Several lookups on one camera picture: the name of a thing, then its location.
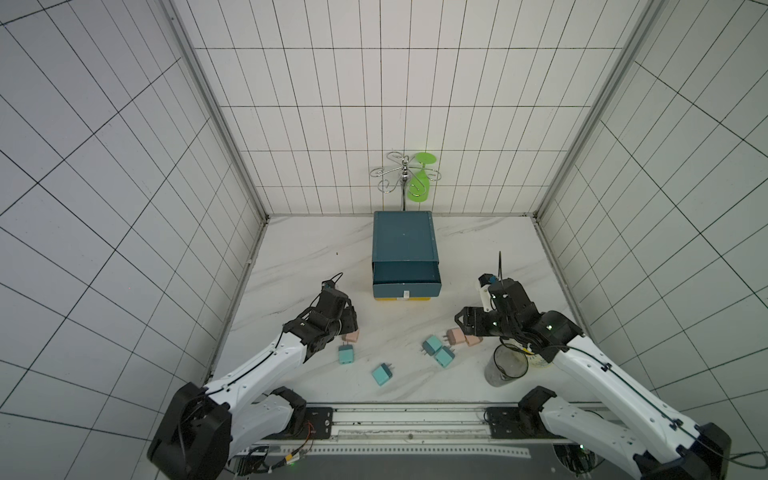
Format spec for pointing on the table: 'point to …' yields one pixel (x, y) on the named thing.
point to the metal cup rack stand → (401, 163)
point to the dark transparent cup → (507, 363)
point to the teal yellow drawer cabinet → (405, 261)
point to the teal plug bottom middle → (382, 374)
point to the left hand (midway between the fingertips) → (343, 321)
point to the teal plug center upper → (432, 345)
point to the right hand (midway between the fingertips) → (455, 319)
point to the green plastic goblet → (419, 189)
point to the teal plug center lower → (444, 356)
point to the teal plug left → (345, 354)
